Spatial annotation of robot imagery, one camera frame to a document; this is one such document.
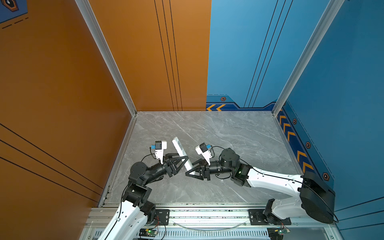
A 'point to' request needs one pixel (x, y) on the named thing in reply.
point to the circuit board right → (281, 231)
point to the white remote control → (182, 153)
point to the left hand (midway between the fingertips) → (186, 157)
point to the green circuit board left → (148, 232)
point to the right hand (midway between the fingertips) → (187, 172)
